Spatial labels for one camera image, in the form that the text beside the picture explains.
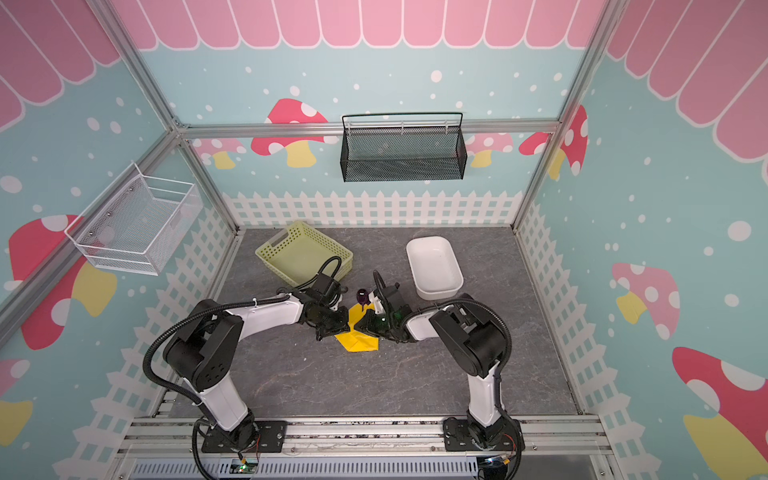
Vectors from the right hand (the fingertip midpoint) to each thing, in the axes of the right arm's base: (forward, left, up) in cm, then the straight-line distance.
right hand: (352, 325), depth 91 cm
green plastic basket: (+29, +22, 0) cm, 37 cm away
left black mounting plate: (-30, +18, -2) cm, 35 cm away
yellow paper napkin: (-4, 0, -3) cm, 4 cm away
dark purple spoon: (+11, -3, -1) cm, 11 cm away
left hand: (-2, +1, -2) cm, 3 cm away
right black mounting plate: (-30, -29, -2) cm, 41 cm away
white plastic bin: (+24, -27, -2) cm, 36 cm away
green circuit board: (-35, +24, -4) cm, 43 cm away
